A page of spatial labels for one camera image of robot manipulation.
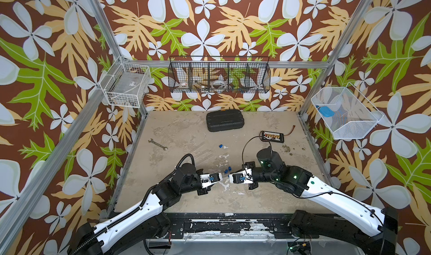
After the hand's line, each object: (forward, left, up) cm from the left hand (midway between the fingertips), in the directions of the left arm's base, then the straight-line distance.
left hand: (217, 173), depth 75 cm
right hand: (-1, -5, +5) cm, 8 cm away
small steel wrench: (+29, +42, -16) cm, 53 cm away
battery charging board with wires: (+31, -33, -14) cm, 48 cm away
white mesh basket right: (+27, -65, +12) cm, 71 cm away
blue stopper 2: (+10, -7, -15) cm, 20 cm away
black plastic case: (+40, -3, -9) cm, 41 cm away
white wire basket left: (+41, +49, +18) cm, 66 cm away
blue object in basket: (+30, -57, +10) cm, 65 cm away
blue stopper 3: (+9, -5, -17) cm, 19 cm away
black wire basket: (+56, +7, +14) cm, 58 cm away
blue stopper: (+25, -2, -17) cm, 31 cm away
